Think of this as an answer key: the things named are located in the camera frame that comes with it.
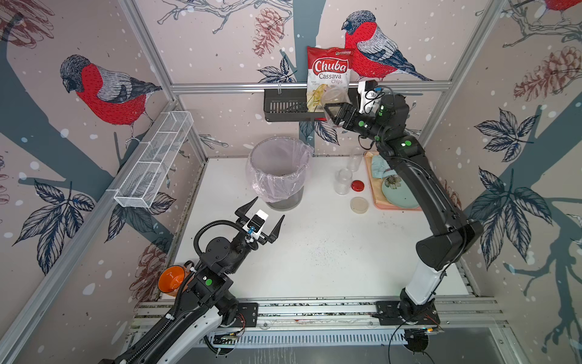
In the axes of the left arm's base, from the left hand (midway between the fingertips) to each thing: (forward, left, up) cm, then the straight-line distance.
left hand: (270, 202), depth 65 cm
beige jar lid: (+19, -36, -31) cm, 51 cm away
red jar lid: (+31, -38, -32) cm, 58 cm away
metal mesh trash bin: (+16, -5, -26) cm, 31 cm away
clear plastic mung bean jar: (+41, -36, -24) cm, 60 cm away
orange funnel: (-15, +34, -22) cm, 43 cm away
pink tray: (+20, -46, -30) cm, 59 cm away
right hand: (+24, -18, +16) cm, 34 cm away
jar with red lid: (+29, -29, -28) cm, 50 cm away
